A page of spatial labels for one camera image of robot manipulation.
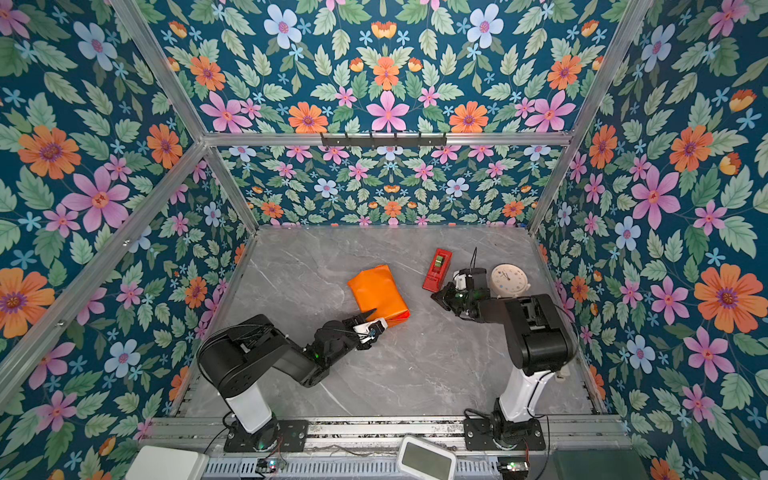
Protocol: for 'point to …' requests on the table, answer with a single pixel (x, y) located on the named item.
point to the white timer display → (421, 459)
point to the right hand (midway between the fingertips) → (432, 292)
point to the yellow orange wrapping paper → (376, 288)
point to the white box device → (160, 463)
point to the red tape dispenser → (438, 269)
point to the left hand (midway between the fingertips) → (379, 309)
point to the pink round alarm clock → (509, 280)
